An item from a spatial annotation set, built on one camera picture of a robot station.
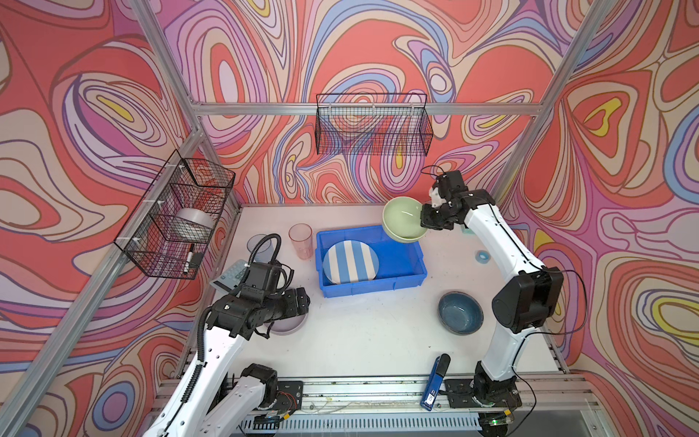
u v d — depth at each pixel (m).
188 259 0.72
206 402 0.40
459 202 0.61
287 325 0.86
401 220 0.88
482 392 0.65
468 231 0.61
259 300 0.53
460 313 0.88
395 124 0.96
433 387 0.72
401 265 0.99
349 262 0.96
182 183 0.80
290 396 0.72
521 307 0.49
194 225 0.71
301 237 0.93
